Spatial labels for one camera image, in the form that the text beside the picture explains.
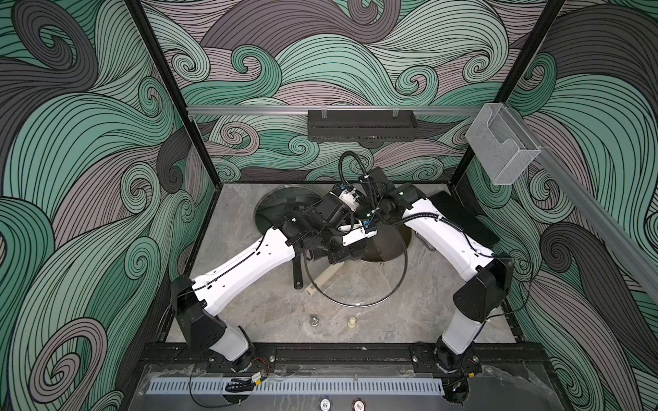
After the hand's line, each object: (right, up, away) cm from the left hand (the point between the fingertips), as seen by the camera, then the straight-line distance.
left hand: (352, 242), depth 70 cm
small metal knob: (-11, -26, +7) cm, 29 cm away
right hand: (-6, +3, +4) cm, 7 cm away
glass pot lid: (+7, -16, +20) cm, 27 cm away
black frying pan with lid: (-27, +11, +36) cm, 47 cm away
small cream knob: (+1, -26, +7) cm, 27 cm away
